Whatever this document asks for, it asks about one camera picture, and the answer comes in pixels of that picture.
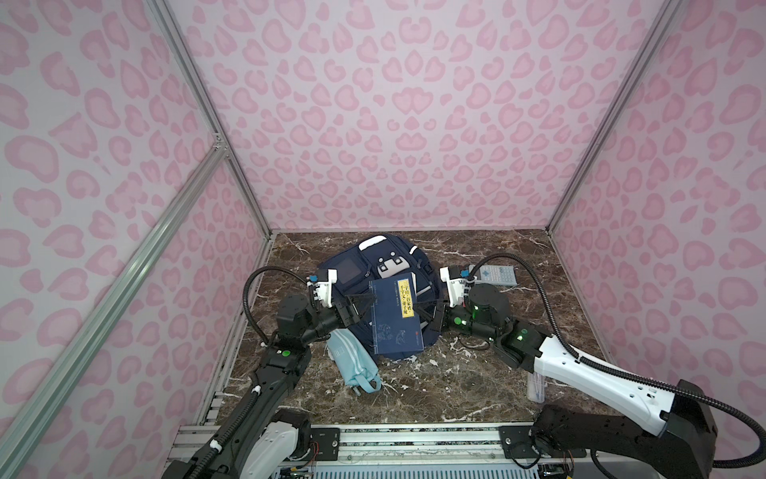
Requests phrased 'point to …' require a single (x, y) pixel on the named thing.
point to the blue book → (396, 318)
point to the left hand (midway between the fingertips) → (371, 300)
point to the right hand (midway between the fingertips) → (415, 310)
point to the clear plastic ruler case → (536, 387)
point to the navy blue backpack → (379, 257)
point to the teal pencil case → (355, 365)
